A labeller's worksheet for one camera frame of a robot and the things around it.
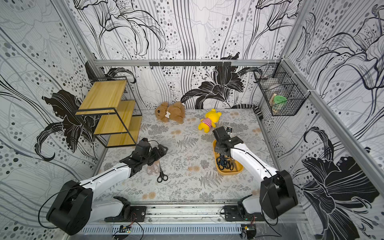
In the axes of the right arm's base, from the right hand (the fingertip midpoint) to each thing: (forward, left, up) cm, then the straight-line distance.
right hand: (222, 146), depth 87 cm
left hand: (-4, +34, -3) cm, 35 cm away
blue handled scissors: (-8, -4, -8) cm, 12 cm away
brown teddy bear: (+27, +31, +2) cm, 41 cm away
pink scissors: (-10, +41, -9) cm, 43 cm away
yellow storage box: (-10, -9, -10) cm, 16 cm away
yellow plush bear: (+25, +5, -3) cm, 26 cm away
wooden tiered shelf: (+14, +60, +25) cm, 66 cm away
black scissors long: (-15, +36, -9) cm, 40 cm away
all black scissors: (-7, +1, -6) cm, 9 cm away
